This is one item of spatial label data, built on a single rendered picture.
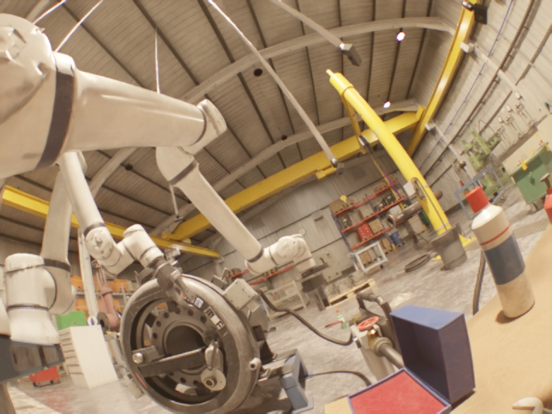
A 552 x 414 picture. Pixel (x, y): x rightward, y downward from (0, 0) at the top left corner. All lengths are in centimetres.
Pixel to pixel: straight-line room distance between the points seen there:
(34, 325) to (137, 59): 798
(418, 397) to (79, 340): 482
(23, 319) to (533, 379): 97
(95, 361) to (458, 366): 496
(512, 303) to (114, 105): 66
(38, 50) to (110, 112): 15
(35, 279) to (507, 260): 106
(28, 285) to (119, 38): 763
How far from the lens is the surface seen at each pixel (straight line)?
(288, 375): 135
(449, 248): 290
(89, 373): 489
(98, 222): 79
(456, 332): 28
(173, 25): 812
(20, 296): 79
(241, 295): 97
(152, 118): 43
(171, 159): 72
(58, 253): 99
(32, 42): 29
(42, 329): 78
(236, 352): 98
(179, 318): 121
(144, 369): 125
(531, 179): 299
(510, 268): 41
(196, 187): 76
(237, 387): 105
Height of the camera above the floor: 70
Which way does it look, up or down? 21 degrees up
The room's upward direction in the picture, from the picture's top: 24 degrees counter-clockwise
